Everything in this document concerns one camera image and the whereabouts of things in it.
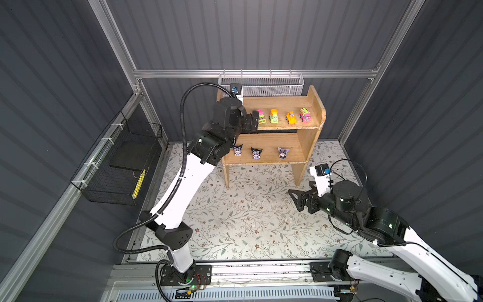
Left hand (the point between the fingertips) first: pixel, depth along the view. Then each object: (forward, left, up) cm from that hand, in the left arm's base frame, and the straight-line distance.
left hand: (240, 109), depth 64 cm
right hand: (-23, -19, -17) cm, 34 cm away
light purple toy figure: (-1, -18, -22) cm, 29 cm away
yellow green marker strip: (-14, +39, -22) cm, 47 cm away
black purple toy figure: (-1, -6, -22) cm, 23 cm away
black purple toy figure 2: (+2, +2, -23) cm, 23 cm away
